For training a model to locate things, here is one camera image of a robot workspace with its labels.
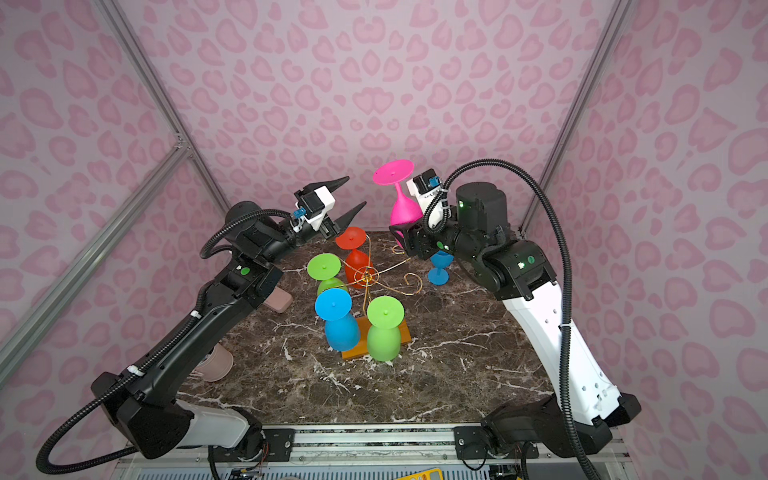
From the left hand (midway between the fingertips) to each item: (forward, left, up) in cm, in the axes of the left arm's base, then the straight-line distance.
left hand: (352, 180), depth 54 cm
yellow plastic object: (-41, -14, -51) cm, 67 cm away
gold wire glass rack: (-6, -1, -22) cm, 23 cm away
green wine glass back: (-5, +8, -20) cm, 22 cm away
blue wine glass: (+14, -22, -42) cm, 49 cm away
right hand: (-2, -10, -7) cm, 12 cm away
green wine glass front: (-16, -5, -20) cm, 27 cm away
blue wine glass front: (-15, +5, -27) cm, 32 cm away
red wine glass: (-3, +1, -22) cm, 22 cm away
